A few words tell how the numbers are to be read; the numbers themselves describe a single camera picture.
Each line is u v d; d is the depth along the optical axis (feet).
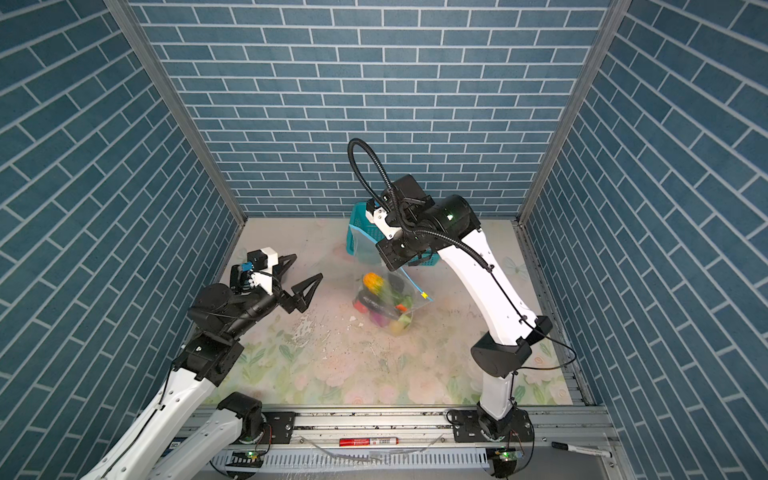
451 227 1.39
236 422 2.02
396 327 2.67
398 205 1.55
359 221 3.68
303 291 1.96
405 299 2.68
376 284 2.62
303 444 2.37
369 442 2.32
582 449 2.33
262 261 1.80
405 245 1.75
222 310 1.63
